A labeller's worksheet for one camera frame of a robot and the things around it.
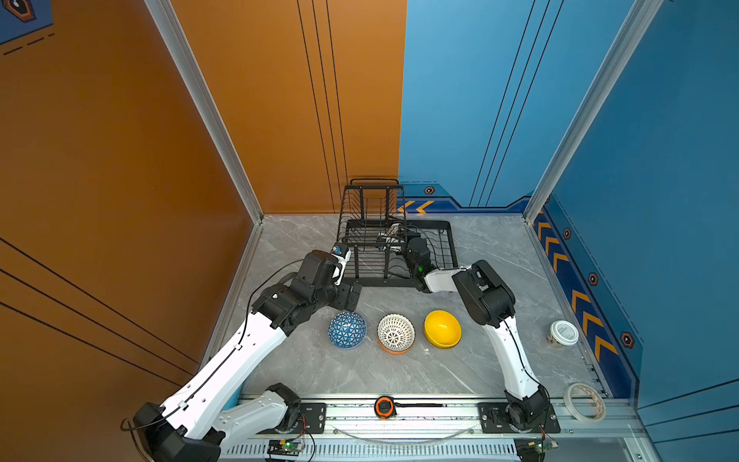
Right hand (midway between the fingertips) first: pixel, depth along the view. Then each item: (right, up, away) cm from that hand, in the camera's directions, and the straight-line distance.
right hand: (408, 221), depth 102 cm
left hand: (-19, -17, -28) cm, 38 cm away
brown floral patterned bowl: (-5, -3, 0) cm, 6 cm away
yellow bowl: (+8, -33, -18) cm, 39 cm away
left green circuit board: (-34, -58, -32) cm, 75 cm away
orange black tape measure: (-9, -50, -30) cm, 59 cm away
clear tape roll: (+40, -51, -28) cm, 71 cm away
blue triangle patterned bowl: (-20, -35, -15) cm, 43 cm away
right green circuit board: (+28, -59, -32) cm, 73 cm away
